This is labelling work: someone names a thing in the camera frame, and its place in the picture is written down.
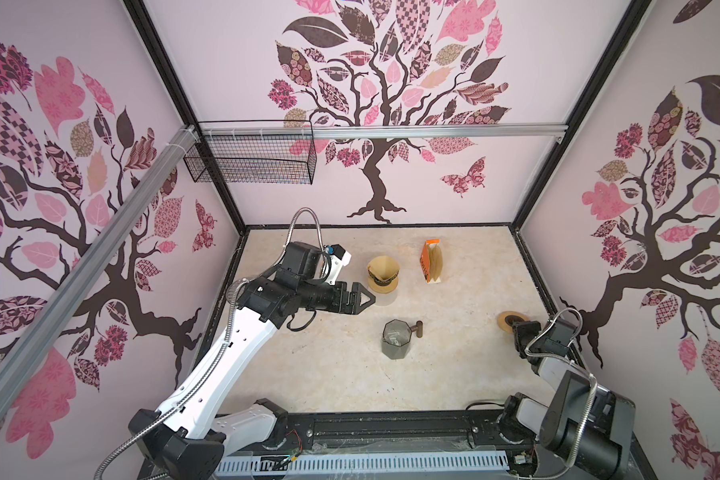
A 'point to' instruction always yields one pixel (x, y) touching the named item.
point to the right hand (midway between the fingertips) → (516, 320)
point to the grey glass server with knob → (397, 336)
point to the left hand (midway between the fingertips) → (359, 304)
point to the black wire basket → (253, 151)
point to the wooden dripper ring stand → (383, 289)
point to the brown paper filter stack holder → (431, 260)
